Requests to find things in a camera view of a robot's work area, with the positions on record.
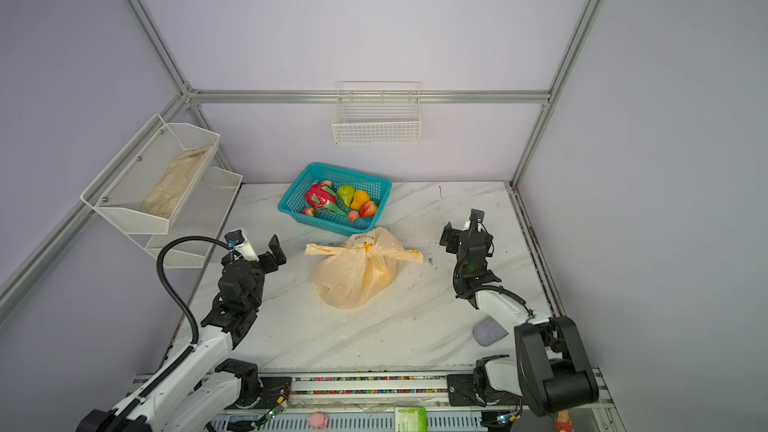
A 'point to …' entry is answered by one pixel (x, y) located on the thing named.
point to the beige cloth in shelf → (168, 188)
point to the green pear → (347, 193)
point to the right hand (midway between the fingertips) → (462, 224)
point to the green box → (410, 419)
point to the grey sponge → (488, 332)
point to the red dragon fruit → (321, 195)
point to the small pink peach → (353, 215)
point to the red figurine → (563, 423)
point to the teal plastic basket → (376, 187)
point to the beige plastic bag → (359, 273)
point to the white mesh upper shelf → (119, 192)
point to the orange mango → (360, 197)
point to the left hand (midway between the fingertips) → (258, 242)
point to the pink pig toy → (318, 420)
